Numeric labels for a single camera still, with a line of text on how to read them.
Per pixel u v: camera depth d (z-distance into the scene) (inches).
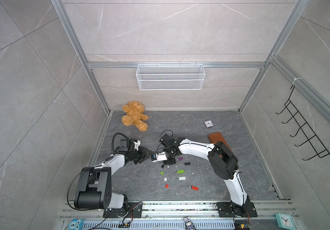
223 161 20.8
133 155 30.3
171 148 27.5
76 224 27.0
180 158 36.5
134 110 42.5
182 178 33.0
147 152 33.0
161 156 31.7
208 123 43.1
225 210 29.4
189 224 26.5
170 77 39.6
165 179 33.0
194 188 32.1
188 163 35.6
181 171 34.5
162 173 33.8
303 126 27.0
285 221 27.0
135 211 28.7
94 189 18.4
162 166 34.8
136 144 33.4
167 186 32.3
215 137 41.3
